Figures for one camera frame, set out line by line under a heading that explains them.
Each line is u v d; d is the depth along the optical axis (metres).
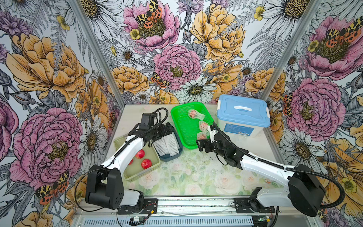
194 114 1.07
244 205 0.74
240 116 0.92
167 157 0.87
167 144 0.88
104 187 0.42
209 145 0.73
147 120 0.66
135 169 0.86
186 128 1.05
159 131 0.76
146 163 0.83
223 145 0.64
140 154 0.89
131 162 0.87
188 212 0.74
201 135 0.94
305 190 0.42
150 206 0.75
